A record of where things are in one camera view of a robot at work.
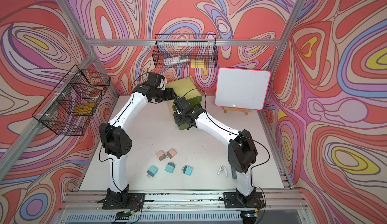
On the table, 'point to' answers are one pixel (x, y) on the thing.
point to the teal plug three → (187, 170)
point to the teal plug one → (152, 171)
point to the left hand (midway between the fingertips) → (173, 95)
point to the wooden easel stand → (246, 111)
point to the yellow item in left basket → (83, 109)
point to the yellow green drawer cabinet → (184, 88)
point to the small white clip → (222, 168)
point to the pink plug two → (171, 153)
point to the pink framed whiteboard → (242, 89)
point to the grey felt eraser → (234, 173)
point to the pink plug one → (160, 155)
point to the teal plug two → (170, 167)
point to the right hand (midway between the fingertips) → (181, 119)
